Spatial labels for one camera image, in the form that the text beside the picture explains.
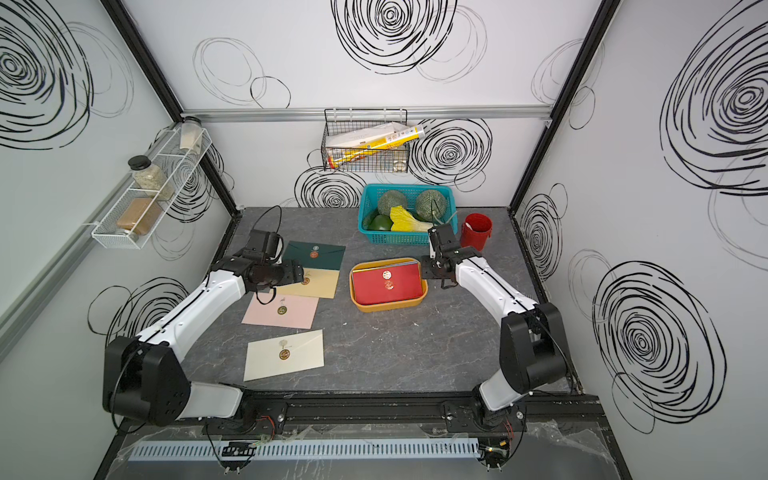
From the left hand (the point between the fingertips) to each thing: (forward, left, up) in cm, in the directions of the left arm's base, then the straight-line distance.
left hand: (289, 272), depth 86 cm
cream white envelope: (-19, 0, -13) cm, 23 cm away
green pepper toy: (+25, -25, -4) cm, 36 cm away
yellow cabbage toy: (+25, -34, -3) cm, 42 cm away
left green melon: (+33, -29, -1) cm, 44 cm away
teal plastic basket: (+38, -21, -6) cm, 44 cm away
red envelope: (+2, -29, -8) cm, 30 cm away
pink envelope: (-6, +4, -13) cm, 15 cm away
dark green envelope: (+16, -3, -13) cm, 20 cm away
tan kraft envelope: (+4, -5, -12) cm, 14 cm away
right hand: (+4, -42, -1) cm, 42 cm away
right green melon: (+32, -44, -2) cm, 54 cm away
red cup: (+21, -59, -3) cm, 63 cm away
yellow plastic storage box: (-5, -29, -8) cm, 31 cm away
